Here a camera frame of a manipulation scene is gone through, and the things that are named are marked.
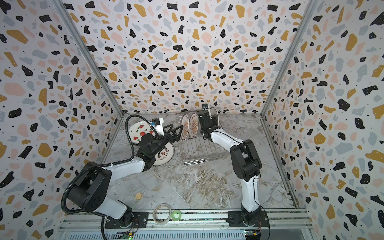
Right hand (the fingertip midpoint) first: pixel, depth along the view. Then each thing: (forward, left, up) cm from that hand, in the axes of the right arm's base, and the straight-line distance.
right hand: (208, 113), depth 95 cm
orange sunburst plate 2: (-13, +5, +14) cm, 20 cm away
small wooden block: (-45, +38, -18) cm, 62 cm away
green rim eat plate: (-20, +28, -19) cm, 39 cm away
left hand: (-16, +17, +8) cm, 24 cm away
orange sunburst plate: (-1, +10, -12) cm, 16 cm away
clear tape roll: (-54, +28, -19) cm, 64 cm away
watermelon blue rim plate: (-1, +52, -18) cm, 55 cm away
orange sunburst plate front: (+4, +17, -14) cm, 22 cm away
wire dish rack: (-15, +9, -19) cm, 26 cm away
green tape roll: (-53, +15, -20) cm, 59 cm away
